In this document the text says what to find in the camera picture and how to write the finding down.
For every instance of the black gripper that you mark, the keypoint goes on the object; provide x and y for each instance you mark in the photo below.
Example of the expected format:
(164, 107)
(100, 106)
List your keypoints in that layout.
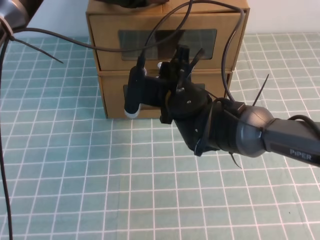
(180, 101)

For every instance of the white drawer handle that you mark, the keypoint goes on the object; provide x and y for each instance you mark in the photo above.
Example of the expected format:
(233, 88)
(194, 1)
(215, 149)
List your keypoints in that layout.
(153, 72)

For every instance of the cardboard shoebox drawer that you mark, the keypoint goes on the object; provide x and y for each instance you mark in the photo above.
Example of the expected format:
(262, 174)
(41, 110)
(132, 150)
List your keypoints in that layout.
(203, 25)

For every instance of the second grey robot arm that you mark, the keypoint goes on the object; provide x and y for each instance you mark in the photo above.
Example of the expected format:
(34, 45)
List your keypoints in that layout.
(16, 14)

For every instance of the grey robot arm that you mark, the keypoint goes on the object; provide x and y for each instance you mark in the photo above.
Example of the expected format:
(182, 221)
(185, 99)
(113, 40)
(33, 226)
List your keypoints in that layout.
(251, 130)

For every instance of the lower cardboard shoebox drawer unit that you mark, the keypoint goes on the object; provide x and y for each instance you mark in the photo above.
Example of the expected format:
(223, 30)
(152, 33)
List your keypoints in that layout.
(111, 87)

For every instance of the cyan checkered tablecloth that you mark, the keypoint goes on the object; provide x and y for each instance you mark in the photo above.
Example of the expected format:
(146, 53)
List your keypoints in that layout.
(73, 174)

